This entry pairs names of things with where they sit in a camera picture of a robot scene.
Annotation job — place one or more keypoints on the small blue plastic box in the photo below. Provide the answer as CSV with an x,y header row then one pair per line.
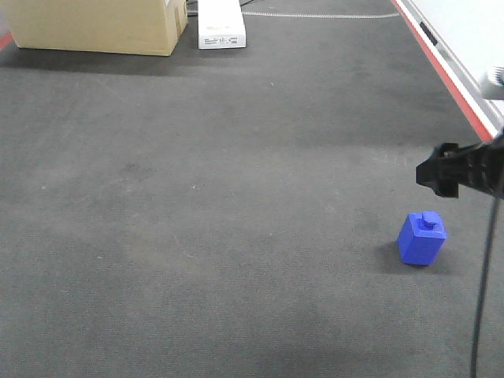
x,y
419,244

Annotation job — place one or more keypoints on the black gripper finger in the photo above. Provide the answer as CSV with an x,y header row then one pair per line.
x,y
468,147
439,173

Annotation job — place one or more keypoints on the tan cardboard box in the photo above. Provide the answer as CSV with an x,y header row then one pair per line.
x,y
90,27

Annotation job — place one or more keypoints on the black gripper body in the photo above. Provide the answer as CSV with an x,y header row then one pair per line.
x,y
482,169

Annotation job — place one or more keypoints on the long white carton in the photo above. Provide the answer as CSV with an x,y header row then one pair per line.
x,y
220,23

